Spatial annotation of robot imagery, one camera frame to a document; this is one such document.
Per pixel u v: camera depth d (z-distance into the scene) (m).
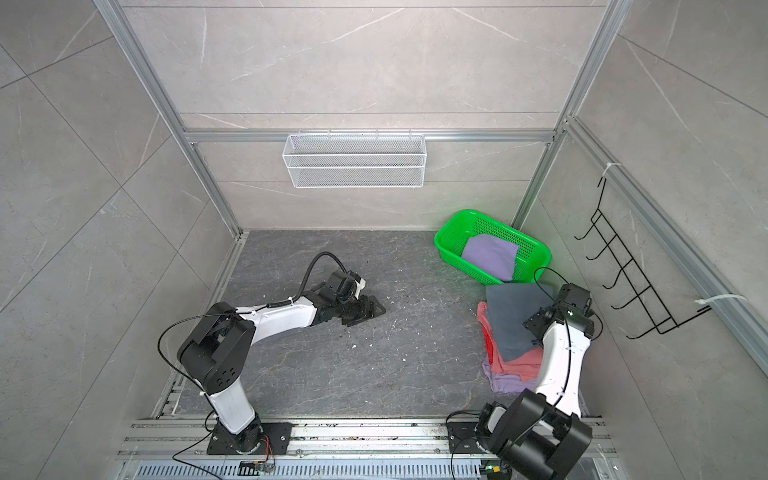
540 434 0.43
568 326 0.52
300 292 0.66
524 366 0.80
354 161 1.00
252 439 0.66
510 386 0.80
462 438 0.71
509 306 0.88
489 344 0.86
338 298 0.73
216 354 0.47
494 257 1.10
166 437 0.75
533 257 1.07
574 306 0.60
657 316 0.61
